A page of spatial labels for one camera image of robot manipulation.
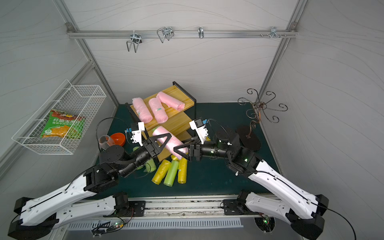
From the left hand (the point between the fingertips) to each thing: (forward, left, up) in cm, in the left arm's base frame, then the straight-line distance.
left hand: (169, 138), depth 53 cm
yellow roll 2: (-2, -2, -37) cm, 37 cm away
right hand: (-1, -3, -4) cm, 5 cm away
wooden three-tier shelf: (+26, +2, -23) cm, 35 cm away
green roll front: (0, +4, -37) cm, 38 cm away
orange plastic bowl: (+22, +41, -36) cm, 59 cm away
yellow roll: (+2, +11, -40) cm, 42 cm away
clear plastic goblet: (+12, +40, -23) cm, 48 cm away
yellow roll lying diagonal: (+9, +4, -37) cm, 39 cm away
